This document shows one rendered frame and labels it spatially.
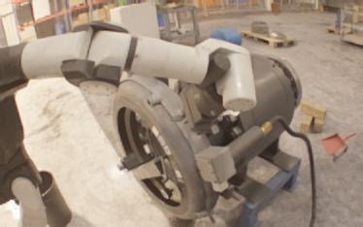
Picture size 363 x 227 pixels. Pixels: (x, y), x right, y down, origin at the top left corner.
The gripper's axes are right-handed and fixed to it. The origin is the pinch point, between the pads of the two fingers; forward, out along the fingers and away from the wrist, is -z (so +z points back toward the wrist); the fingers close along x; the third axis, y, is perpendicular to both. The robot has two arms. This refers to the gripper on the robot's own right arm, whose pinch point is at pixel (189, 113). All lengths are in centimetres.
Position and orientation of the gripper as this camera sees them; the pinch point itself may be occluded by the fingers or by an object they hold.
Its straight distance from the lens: 70.5
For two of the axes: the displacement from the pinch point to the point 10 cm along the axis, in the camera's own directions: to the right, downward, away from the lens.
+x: -2.7, -9.3, 2.3
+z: 3.9, -3.2, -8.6
